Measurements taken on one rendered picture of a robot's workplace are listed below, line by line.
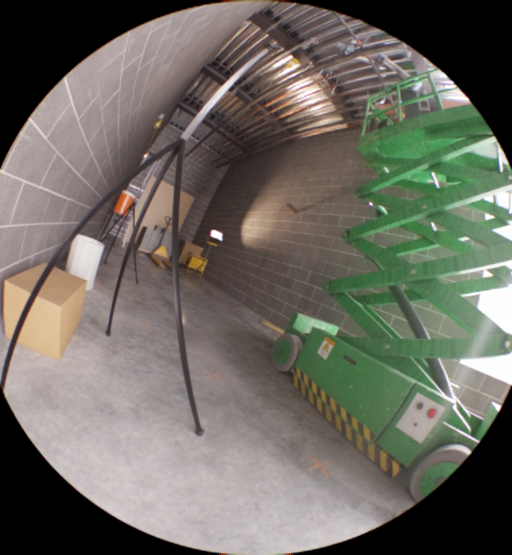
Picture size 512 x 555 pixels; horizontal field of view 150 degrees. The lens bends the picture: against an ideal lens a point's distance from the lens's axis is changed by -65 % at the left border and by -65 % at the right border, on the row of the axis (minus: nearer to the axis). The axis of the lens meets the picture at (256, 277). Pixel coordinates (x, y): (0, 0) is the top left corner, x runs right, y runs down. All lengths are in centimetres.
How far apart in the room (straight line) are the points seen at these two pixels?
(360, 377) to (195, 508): 91
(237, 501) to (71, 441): 50
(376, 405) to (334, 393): 28
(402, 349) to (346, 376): 35
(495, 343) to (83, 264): 248
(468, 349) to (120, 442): 140
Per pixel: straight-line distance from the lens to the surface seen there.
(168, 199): 733
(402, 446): 110
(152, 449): 72
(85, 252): 164
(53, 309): 84
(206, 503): 67
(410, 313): 141
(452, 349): 113
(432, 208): 145
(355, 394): 111
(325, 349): 124
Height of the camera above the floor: 61
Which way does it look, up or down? level
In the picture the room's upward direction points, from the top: 23 degrees clockwise
